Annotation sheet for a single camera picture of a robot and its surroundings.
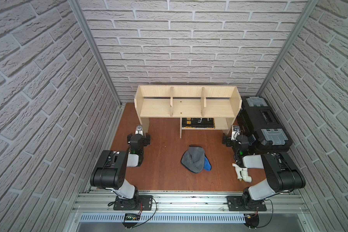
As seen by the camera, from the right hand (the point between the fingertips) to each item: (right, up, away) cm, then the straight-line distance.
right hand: (233, 133), depth 94 cm
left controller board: (-61, -42, -23) cm, 77 cm away
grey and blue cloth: (-27, -15, -10) cm, 32 cm away
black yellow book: (-25, +7, -5) cm, 27 cm away
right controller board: (-1, -40, -26) cm, 47 cm away
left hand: (-66, +1, -1) cm, 66 cm away
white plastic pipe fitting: (+1, -23, -12) cm, 25 cm away
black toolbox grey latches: (+15, +10, -2) cm, 18 cm away
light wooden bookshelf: (-10, +19, -7) cm, 23 cm away
